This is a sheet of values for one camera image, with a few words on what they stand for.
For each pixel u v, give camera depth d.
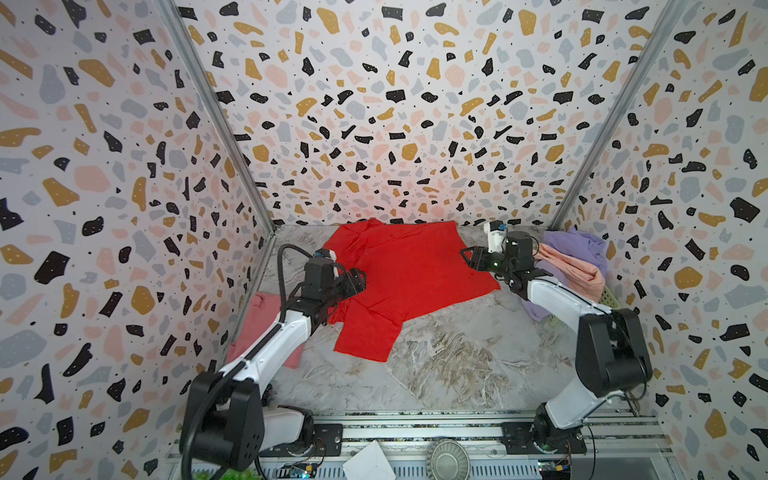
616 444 0.76
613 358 0.47
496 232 0.82
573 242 0.98
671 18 0.72
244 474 0.66
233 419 0.40
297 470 0.70
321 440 0.73
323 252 0.77
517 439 0.73
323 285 0.66
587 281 0.90
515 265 0.73
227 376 0.42
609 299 0.94
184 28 0.72
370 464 0.67
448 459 0.72
